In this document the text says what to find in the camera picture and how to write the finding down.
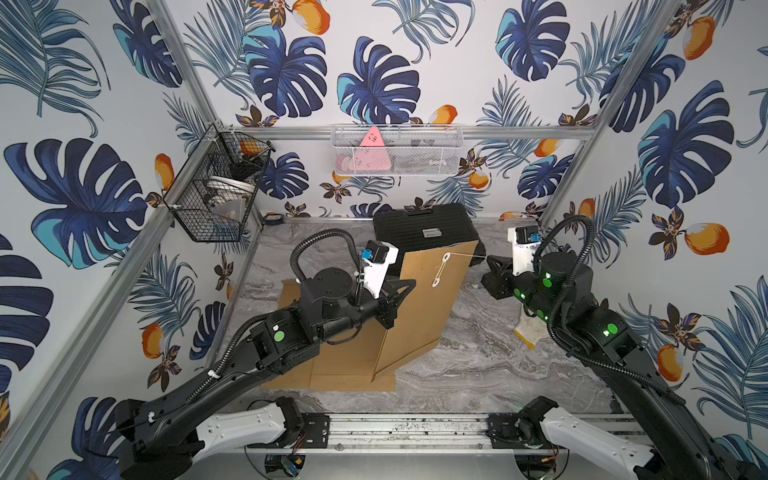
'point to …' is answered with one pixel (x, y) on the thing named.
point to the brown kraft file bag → (305, 375)
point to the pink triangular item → (371, 154)
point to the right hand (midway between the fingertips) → (491, 254)
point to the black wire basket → (211, 196)
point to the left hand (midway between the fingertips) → (416, 278)
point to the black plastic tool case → (426, 226)
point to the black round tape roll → (274, 219)
